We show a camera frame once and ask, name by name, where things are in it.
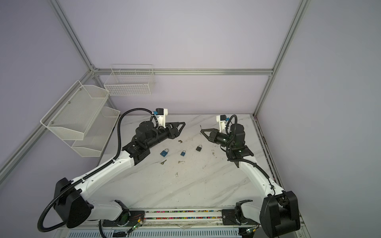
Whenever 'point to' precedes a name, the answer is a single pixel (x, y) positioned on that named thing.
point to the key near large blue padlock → (162, 162)
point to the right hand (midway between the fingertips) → (200, 132)
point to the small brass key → (180, 141)
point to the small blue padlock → (183, 153)
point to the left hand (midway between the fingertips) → (182, 124)
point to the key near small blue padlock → (179, 161)
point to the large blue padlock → (164, 152)
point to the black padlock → (199, 148)
